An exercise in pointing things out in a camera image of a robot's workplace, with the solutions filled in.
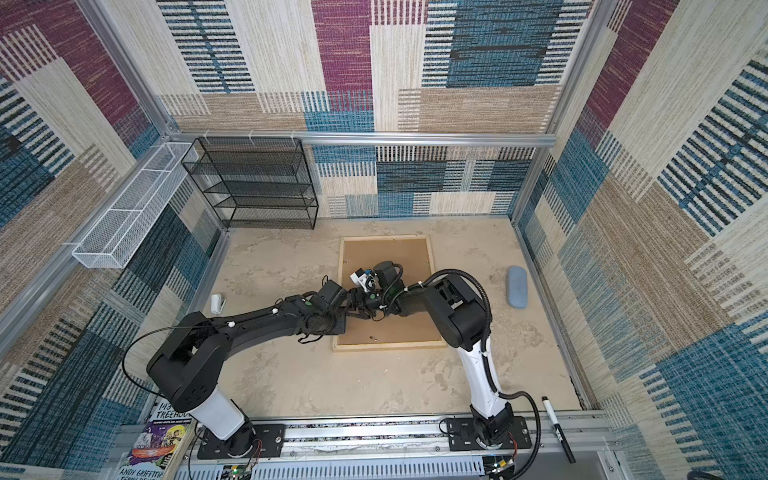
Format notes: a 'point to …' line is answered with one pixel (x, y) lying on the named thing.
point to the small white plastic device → (217, 303)
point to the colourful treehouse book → (152, 452)
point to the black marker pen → (558, 430)
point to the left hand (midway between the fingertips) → (343, 323)
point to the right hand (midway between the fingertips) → (340, 314)
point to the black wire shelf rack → (256, 183)
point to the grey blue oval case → (517, 287)
